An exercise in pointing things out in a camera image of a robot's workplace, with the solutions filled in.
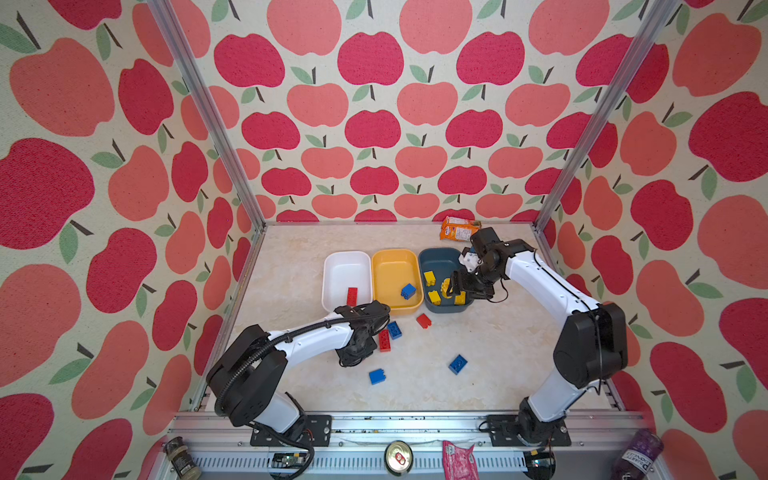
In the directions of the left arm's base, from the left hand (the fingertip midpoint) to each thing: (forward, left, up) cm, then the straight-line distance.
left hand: (371, 358), depth 85 cm
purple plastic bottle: (-25, -61, +4) cm, 66 cm away
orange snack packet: (+50, -34, +3) cm, 60 cm away
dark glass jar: (-24, +43, +2) cm, 49 cm away
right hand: (+15, -28, +11) cm, 33 cm away
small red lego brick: (+12, -17, -1) cm, 21 cm away
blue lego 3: (-4, -2, -2) cm, 5 cm away
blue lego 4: (-2, -25, 0) cm, 25 cm away
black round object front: (-25, -42, -5) cm, 49 cm away
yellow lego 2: (+27, -20, +2) cm, 34 cm away
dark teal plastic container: (+38, -25, -6) cm, 46 cm away
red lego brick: (+21, +7, 0) cm, 22 cm away
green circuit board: (-24, +20, -3) cm, 31 cm away
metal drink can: (-25, -6, +10) cm, 27 cm away
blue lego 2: (+22, -12, +1) cm, 25 cm away
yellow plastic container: (+29, -8, -1) cm, 31 cm away
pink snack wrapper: (-25, -21, 0) cm, 33 cm away
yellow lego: (+19, -20, +2) cm, 28 cm away
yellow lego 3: (+19, -30, 0) cm, 35 cm away
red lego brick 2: (+5, -4, 0) cm, 6 cm away
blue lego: (+9, -7, 0) cm, 11 cm away
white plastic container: (+29, +9, -1) cm, 30 cm away
